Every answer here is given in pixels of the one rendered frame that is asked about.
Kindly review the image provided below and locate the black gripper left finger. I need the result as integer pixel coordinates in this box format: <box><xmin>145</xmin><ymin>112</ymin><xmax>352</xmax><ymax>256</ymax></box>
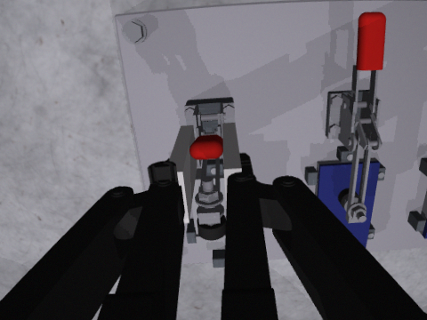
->
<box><xmin>0</xmin><ymin>125</ymin><xmax>197</xmax><ymax>320</ymax></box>

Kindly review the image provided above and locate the blue rectangular plate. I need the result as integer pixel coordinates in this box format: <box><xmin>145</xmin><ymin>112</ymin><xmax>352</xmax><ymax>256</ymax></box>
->
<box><xmin>315</xmin><ymin>157</ymin><xmax>380</xmax><ymax>248</ymax></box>

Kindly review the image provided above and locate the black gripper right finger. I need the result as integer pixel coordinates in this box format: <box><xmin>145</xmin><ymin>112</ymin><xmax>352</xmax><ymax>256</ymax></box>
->
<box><xmin>221</xmin><ymin>123</ymin><xmax>427</xmax><ymax>320</ymax></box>

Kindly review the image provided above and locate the dark blue flat plate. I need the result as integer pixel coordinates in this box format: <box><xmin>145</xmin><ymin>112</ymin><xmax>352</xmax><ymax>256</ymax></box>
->
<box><xmin>419</xmin><ymin>190</ymin><xmax>427</xmax><ymax>239</ymax></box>

